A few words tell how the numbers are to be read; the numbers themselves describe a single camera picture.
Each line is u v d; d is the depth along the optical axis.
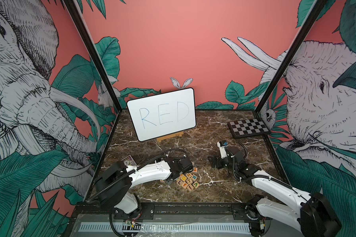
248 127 1.07
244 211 0.73
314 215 0.39
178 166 0.65
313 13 0.70
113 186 0.42
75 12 0.71
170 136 0.99
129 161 0.90
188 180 0.82
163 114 0.91
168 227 0.70
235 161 0.63
